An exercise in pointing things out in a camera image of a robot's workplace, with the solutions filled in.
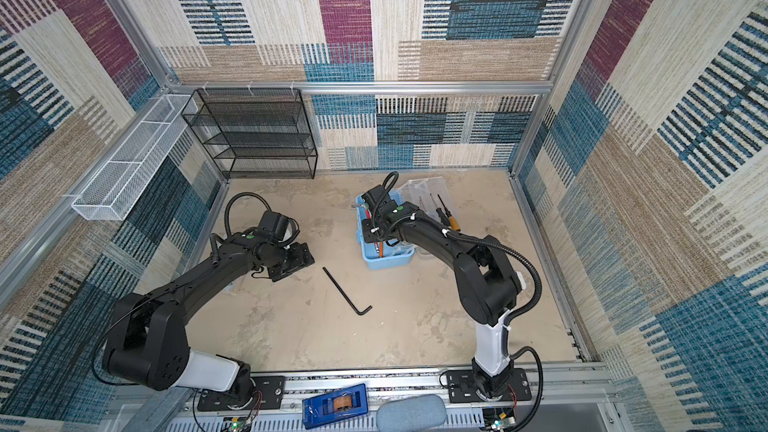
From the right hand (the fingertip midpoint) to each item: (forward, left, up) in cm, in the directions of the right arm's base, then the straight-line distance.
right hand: (373, 234), depth 91 cm
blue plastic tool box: (-5, -6, -3) cm, 8 cm away
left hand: (-7, +20, -1) cm, 21 cm away
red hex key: (-4, -1, -1) cm, 4 cm away
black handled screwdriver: (+5, -22, 0) cm, 22 cm away
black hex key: (-15, +9, -9) cm, 20 cm away
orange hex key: (-1, -2, -8) cm, 8 cm away
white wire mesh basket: (-1, +60, +25) cm, 65 cm away
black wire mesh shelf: (+41, +43, +7) cm, 60 cm away
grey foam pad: (-44, -8, -6) cm, 45 cm away
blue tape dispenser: (-42, +9, -4) cm, 43 cm away
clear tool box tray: (+16, -18, -1) cm, 24 cm away
